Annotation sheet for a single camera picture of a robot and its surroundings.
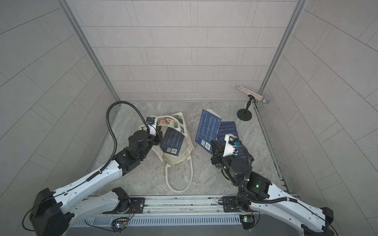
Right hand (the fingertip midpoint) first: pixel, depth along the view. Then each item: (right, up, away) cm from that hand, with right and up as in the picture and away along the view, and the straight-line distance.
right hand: (209, 142), depth 66 cm
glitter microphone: (+32, +23, +23) cm, 45 cm away
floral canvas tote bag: (-18, +8, +14) cm, 24 cm away
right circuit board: (+18, -37, +2) cm, 41 cm away
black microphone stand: (+30, +13, +42) cm, 53 cm away
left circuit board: (-40, -36, -2) cm, 54 cm away
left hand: (-23, +8, +9) cm, 26 cm away
